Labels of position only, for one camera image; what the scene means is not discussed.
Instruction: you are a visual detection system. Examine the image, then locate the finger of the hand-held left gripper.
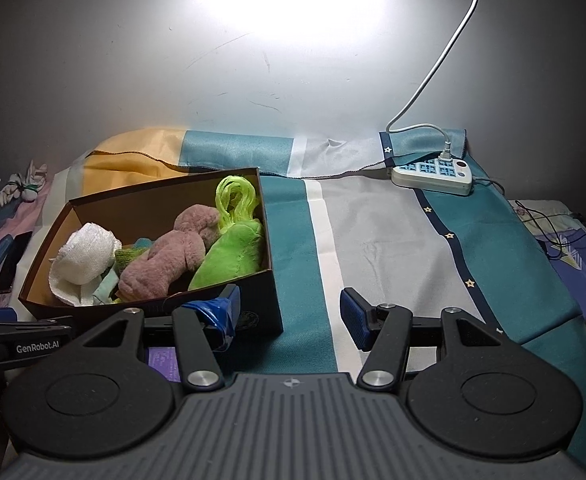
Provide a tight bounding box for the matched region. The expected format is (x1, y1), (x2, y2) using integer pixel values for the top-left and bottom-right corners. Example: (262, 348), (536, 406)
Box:
(0, 307), (74, 335)

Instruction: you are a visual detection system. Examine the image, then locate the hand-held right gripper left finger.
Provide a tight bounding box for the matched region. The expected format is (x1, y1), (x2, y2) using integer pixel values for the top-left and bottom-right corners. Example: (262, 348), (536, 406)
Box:
(80, 284), (242, 393)

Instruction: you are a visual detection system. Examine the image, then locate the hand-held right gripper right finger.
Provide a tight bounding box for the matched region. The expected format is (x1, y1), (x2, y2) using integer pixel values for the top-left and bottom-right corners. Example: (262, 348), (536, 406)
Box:
(339, 287), (504, 391)

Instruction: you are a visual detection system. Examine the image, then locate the brown cardboard box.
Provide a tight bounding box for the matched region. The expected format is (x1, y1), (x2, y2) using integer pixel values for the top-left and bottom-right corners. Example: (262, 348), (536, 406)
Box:
(18, 167), (285, 338)

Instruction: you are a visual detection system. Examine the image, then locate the green plush toy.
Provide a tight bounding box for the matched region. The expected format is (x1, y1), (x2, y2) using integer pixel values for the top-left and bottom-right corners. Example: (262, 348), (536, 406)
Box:
(188, 174), (266, 291)

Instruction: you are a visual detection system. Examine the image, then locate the light teal cloth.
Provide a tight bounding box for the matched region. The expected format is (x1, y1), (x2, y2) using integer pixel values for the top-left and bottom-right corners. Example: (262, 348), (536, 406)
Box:
(90, 267), (121, 307)

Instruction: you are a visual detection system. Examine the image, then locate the white towel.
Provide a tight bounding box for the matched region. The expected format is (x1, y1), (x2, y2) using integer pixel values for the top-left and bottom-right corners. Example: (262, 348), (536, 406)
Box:
(48, 222), (123, 307)

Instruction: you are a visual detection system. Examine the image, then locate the pink plush toy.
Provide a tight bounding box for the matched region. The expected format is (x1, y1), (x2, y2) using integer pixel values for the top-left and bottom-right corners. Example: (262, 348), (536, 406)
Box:
(118, 204), (221, 302)

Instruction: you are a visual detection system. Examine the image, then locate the green knitted cloth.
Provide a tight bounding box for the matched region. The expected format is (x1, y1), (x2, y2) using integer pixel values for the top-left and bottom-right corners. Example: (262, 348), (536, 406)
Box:
(114, 246), (146, 273)

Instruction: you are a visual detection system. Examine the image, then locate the purple wet wipes pack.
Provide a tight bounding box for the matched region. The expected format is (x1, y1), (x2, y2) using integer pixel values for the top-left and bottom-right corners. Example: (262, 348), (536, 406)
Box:
(147, 347), (181, 382)

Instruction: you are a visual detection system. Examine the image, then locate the teal grey striped bed sheet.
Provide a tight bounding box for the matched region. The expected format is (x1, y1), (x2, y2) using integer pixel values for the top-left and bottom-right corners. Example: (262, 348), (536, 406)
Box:
(48, 127), (586, 476)

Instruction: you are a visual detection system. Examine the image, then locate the pink printed pillow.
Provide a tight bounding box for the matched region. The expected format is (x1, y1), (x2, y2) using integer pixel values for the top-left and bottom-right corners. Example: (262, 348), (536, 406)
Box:
(0, 170), (74, 311)

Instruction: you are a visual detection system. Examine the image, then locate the white power strip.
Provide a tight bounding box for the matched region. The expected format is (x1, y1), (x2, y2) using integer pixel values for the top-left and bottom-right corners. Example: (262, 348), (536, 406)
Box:
(390, 156), (474, 197)

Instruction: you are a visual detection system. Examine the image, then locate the blue printed pillow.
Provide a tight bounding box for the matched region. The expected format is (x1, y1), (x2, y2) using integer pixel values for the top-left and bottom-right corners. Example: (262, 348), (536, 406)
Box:
(510, 199), (586, 321)

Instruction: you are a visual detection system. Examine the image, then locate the white power cable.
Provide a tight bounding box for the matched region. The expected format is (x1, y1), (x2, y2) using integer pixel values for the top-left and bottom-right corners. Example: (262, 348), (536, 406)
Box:
(385, 0), (491, 163)

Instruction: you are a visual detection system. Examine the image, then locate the thin black cable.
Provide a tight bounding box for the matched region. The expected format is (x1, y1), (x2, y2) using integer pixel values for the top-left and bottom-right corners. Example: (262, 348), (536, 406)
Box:
(473, 177), (586, 261)

